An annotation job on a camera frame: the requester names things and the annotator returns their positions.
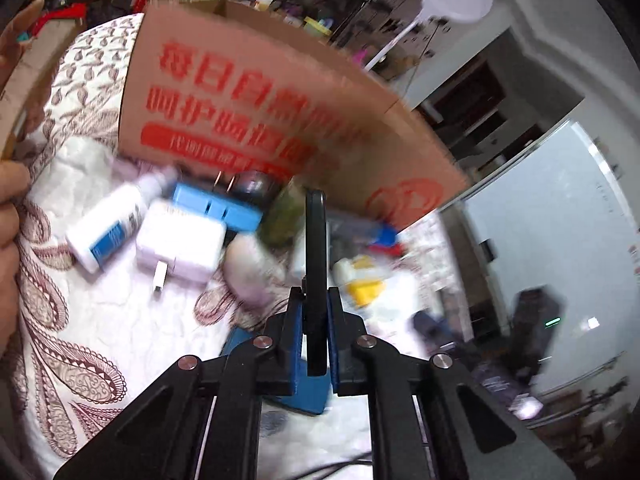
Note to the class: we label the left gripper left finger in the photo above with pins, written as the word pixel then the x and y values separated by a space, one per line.
pixel 286 331

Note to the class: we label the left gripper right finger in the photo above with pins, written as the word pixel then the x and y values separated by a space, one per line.
pixel 348 375

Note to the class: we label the blue remote control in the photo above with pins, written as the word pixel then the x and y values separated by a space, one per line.
pixel 296 390

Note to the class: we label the yellow card stack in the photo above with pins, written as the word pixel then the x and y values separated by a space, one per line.
pixel 364 292

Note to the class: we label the white cylindrical bottle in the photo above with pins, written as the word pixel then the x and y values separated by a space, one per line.
pixel 254 276

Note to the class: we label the clear tube white cap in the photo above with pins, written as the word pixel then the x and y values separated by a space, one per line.
pixel 362 268

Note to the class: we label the red lighter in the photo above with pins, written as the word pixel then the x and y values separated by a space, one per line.
pixel 394 251

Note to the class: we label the clear tube blue cap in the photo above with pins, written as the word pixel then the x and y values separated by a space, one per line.
pixel 360 230

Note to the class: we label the white power adapter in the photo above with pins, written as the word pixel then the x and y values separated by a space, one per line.
pixel 176 242

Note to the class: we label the blue plug adapter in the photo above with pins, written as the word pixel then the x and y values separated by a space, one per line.
pixel 191 194

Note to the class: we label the round metal tin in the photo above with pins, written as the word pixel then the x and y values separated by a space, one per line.
pixel 255 188

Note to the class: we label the brown cardboard box red print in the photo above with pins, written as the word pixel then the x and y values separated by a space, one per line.
pixel 220 87

